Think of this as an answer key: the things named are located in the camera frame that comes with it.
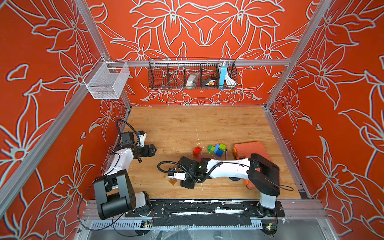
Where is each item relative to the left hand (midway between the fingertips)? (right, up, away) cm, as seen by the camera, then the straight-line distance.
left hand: (147, 149), depth 89 cm
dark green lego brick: (+39, 0, +3) cm, 39 cm away
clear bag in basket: (+27, +42, +1) cm, 50 cm away
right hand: (+20, -17, -11) cm, 28 cm away
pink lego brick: (+30, 0, -24) cm, 39 cm away
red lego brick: (+30, -1, 0) cm, 30 cm away
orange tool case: (+59, -1, -2) cm, 59 cm away
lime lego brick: (+41, -1, +3) cm, 41 cm away
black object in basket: (+38, +41, -2) cm, 56 cm away
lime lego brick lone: (+47, 0, +4) cm, 47 cm away
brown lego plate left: (+17, -16, -8) cm, 25 cm away
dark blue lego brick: (+43, -2, +3) cm, 44 cm away
